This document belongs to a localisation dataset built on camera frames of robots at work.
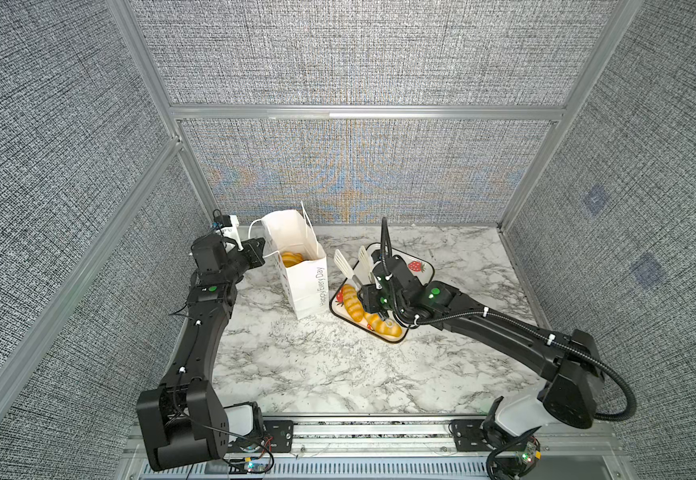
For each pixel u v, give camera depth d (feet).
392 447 2.40
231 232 2.30
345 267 2.56
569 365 1.34
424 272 3.48
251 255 2.30
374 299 2.25
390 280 1.86
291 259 3.13
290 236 2.96
